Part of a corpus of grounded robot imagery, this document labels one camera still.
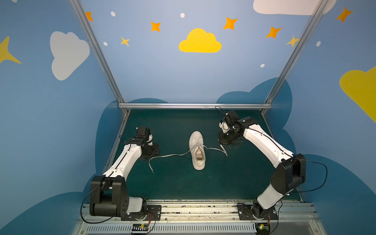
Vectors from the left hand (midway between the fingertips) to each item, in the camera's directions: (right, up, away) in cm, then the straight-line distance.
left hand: (155, 151), depth 87 cm
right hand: (+39, +7, -3) cm, 40 cm away
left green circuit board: (-5, -36, -14) cm, 39 cm away
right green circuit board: (+58, -37, -14) cm, 70 cm away
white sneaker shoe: (+25, +1, +2) cm, 25 cm away
